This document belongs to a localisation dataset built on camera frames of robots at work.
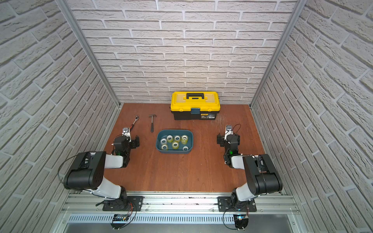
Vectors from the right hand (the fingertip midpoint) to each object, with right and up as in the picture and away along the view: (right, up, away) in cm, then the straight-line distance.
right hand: (229, 133), depth 94 cm
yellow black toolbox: (-23, +19, +5) cm, 30 cm away
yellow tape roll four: (-42, -9, 0) cm, 43 cm away
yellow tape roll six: (-30, -4, +4) cm, 31 cm away
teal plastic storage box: (-45, -1, +4) cm, 45 cm away
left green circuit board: (-62, -41, -21) cm, 77 cm away
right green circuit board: (0, -42, -23) cm, 47 cm away
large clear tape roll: (-44, -7, +1) cm, 45 cm away
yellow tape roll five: (-35, -4, +4) cm, 36 cm away
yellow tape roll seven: (-29, -10, 0) cm, 31 cm away
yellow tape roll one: (-40, -4, +3) cm, 41 cm away
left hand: (-66, 0, 0) cm, 66 cm away
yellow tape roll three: (-36, -8, -1) cm, 37 cm away
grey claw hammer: (-55, +5, +13) cm, 57 cm away
